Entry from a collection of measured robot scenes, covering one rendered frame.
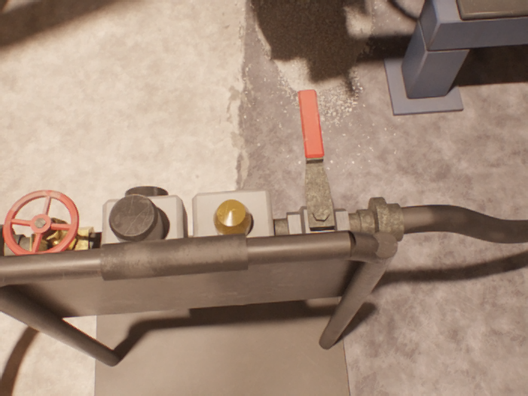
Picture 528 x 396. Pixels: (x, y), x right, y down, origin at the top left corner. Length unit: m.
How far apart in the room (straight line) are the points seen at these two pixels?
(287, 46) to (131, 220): 0.78
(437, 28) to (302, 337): 0.56
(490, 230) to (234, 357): 0.50
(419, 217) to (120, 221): 0.31
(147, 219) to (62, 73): 0.78
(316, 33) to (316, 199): 0.73
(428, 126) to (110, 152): 0.62
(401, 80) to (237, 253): 0.83
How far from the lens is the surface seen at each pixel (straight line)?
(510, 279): 1.16
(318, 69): 1.27
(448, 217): 0.67
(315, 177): 0.63
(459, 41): 1.12
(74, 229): 0.60
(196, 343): 1.05
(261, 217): 0.62
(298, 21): 1.33
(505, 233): 0.76
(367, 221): 0.65
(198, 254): 0.50
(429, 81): 1.21
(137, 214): 0.59
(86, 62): 1.33
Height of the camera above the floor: 1.04
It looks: 68 degrees down
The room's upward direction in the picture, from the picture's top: straight up
